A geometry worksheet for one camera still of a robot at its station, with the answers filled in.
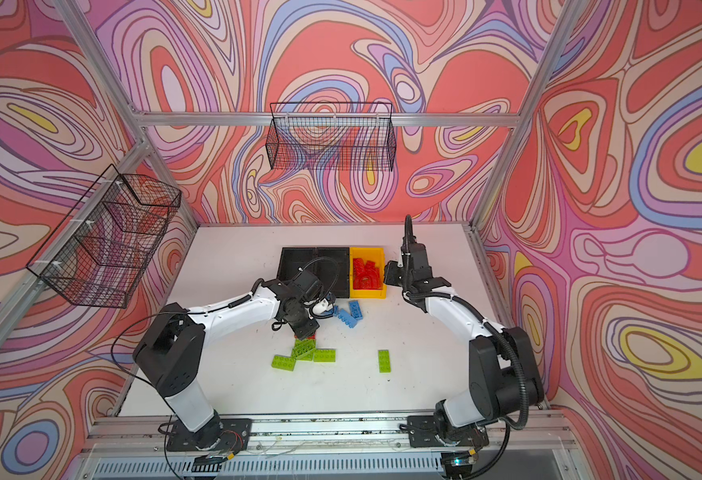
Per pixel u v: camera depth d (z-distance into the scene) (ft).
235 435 2.36
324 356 2.77
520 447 2.42
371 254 3.35
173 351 1.49
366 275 3.27
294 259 3.52
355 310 3.11
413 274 2.22
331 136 3.19
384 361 2.81
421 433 2.40
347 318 3.04
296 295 2.34
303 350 2.76
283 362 2.76
